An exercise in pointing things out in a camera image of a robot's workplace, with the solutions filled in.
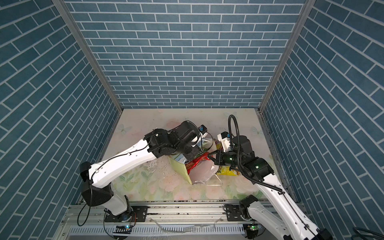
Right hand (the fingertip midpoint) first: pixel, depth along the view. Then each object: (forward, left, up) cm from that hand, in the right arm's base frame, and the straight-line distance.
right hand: (209, 156), depth 69 cm
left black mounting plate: (-22, +33, -23) cm, 46 cm away
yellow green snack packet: (+2, -10, -19) cm, 22 cm away
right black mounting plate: (-18, -14, -23) cm, 32 cm away
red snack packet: (0, +9, -10) cm, 14 cm away
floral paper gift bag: (-2, +2, -13) cm, 13 cm away
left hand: (+1, +4, +3) cm, 5 cm away
